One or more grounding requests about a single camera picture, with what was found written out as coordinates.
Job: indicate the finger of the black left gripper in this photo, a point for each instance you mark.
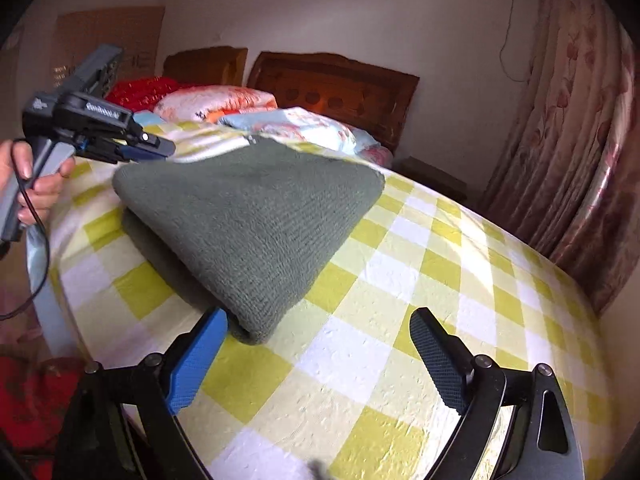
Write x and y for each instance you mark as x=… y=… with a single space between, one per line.
x=150 y=142

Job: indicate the pink orange floral pillow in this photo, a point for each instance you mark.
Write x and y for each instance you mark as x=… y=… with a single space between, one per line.
x=209 y=103

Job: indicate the light blue floral quilt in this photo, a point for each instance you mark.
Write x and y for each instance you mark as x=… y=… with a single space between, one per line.
x=300 y=124

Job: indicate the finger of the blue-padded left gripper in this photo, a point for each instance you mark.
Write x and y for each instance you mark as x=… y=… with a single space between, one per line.
x=101 y=151

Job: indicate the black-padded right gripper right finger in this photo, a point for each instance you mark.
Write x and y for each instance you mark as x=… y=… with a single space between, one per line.
x=446 y=358

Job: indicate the wooden wardrobe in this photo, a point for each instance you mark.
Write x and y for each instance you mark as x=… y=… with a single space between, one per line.
x=135 y=29

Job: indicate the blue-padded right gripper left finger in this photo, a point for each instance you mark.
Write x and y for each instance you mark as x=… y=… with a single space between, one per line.
x=190 y=356

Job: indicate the pink floral curtain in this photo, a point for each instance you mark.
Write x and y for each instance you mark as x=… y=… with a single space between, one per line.
x=567 y=181

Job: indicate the small wooden headboard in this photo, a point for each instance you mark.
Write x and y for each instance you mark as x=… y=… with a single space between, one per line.
x=215 y=66

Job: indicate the yellow white checkered bedsheet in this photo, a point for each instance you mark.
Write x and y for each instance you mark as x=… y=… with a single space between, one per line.
x=339 y=380

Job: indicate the dark wooden nightstand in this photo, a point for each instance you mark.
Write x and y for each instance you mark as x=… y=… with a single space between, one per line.
x=432 y=177

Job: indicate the red patterned blanket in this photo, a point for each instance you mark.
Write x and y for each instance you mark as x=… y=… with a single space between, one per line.
x=141 y=94

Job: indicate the green white knitted sweater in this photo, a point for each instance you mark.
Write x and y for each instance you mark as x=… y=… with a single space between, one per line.
x=248 y=231

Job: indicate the large wooden headboard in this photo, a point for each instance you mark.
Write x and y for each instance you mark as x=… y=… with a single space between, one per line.
x=369 y=97

